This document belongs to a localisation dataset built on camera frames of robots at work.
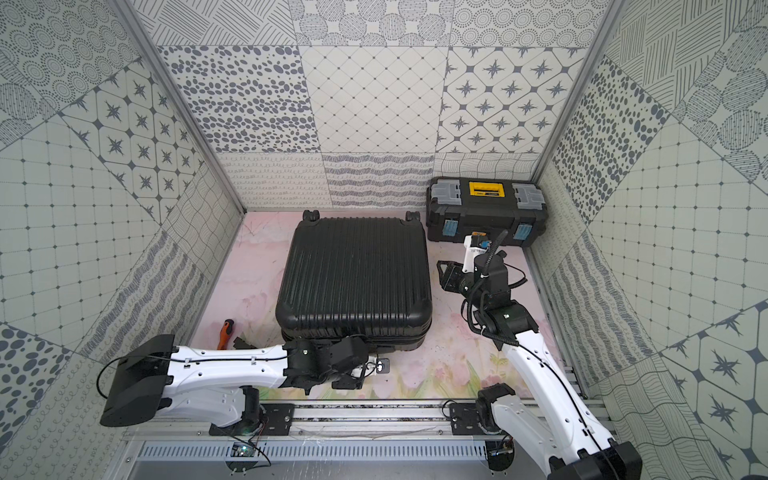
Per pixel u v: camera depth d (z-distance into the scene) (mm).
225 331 878
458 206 989
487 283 549
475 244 651
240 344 859
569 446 385
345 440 718
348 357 582
